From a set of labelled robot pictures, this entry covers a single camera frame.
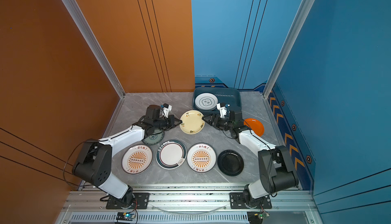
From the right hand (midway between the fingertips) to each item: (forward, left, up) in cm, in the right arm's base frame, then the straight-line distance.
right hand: (204, 120), depth 84 cm
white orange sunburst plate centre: (-14, +2, -17) cm, 22 cm away
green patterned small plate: (-2, +30, -15) cm, 34 cm away
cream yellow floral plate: (+1, +7, -3) cm, 8 cm away
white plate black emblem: (+28, -2, -15) cm, 31 cm away
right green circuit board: (-42, -23, -18) cm, 52 cm away
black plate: (-16, -15, -19) cm, 29 cm away
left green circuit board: (-42, +38, -18) cm, 59 cm away
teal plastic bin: (+35, -21, -16) cm, 44 cm away
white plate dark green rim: (-12, +20, -17) cm, 29 cm away
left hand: (+2, +12, -2) cm, 12 cm away
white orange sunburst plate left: (-15, +39, -17) cm, 45 cm away
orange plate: (+9, -35, -18) cm, 40 cm away
